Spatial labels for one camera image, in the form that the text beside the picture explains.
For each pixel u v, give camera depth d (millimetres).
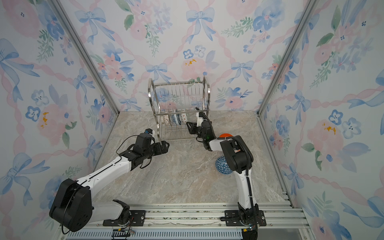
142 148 651
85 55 858
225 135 994
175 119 999
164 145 795
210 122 818
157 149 764
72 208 404
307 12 703
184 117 1005
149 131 778
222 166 907
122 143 1034
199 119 903
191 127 907
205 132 818
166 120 999
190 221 732
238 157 565
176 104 1179
